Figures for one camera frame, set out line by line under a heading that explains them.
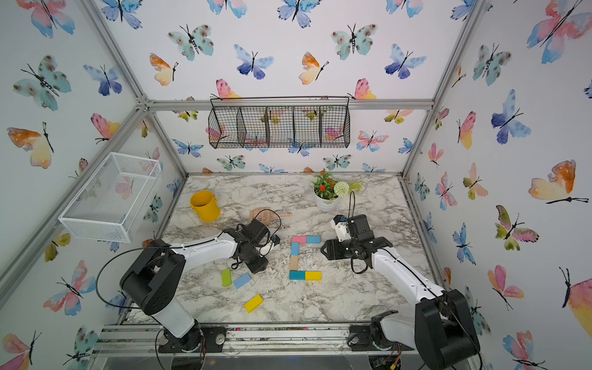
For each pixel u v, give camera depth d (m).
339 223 0.77
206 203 0.96
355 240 0.66
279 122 0.98
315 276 0.87
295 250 0.93
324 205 0.98
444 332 0.40
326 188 0.96
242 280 0.87
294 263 0.91
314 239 0.98
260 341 0.75
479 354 0.38
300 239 0.97
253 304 0.81
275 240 0.83
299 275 0.88
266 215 1.01
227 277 0.87
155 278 0.46
